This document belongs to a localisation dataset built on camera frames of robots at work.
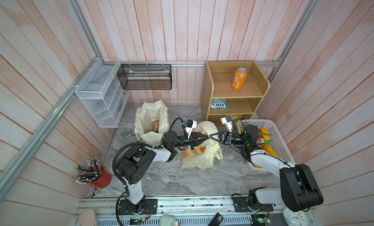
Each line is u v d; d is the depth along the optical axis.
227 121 0.71
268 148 0.90
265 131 0.97
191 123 0.69
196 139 0.75
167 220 0.66
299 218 0.67
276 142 0.91
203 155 0.72
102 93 0.70
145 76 1.04
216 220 0.67
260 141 0.88
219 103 0.93
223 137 0.70
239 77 0.78
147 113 0.93
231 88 0.86
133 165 0.49
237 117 1.07
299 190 0.42
